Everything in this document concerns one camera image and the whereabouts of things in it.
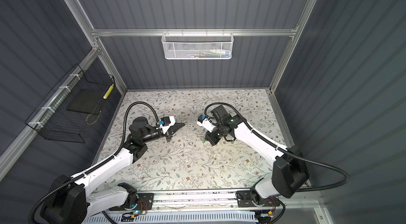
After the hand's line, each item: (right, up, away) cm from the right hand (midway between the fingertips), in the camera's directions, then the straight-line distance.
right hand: (208, 138), depth 81 cm
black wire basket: (-65, +14, -9) cm, 68 cm away
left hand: (-12, +9, -7) cm, 17 cm away
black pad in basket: (-60, +19, -4) cm, 63 cm away
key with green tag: (-3, -2, +1) cm, 3 cm away
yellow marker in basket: (-52, +24, 0) cm, 58 cm away
